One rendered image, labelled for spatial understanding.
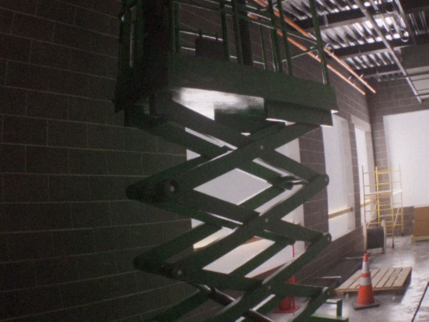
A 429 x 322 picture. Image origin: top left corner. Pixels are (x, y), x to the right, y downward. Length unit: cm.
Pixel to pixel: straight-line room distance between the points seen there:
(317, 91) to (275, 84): 46
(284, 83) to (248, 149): 53
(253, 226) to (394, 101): 945
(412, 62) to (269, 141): 499
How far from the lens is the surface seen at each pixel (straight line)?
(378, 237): 873
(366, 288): 514
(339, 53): 870
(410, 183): 1157
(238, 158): 248
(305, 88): 292
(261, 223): 258
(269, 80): 264
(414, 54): 733
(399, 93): 1164
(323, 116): 314
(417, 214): 1012
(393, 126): 1172
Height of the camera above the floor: 161
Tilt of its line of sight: 6 degrees up
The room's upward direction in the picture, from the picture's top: 4 degrees counter-clockwise
